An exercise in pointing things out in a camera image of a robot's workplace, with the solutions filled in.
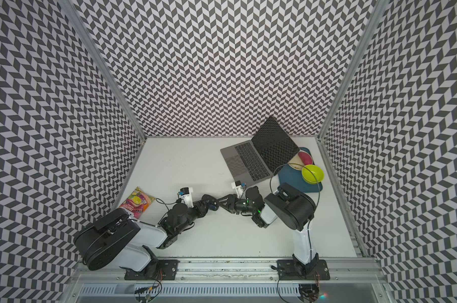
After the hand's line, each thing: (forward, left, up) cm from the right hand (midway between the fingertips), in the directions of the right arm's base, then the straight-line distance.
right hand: (216, 206), depth 85 cm
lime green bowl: (+19, -50, -4) cm, 54 cm away
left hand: (+2, +3, -1) cm, 4 cm away
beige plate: (+28, -43, -5) cm, 51 cm away
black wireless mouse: (+1, +1, -2) cm, 2 cm away
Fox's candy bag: (+3, +38, -2) cm, 38 cm away
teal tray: (+20, -38, -6) cm, 43 cm away
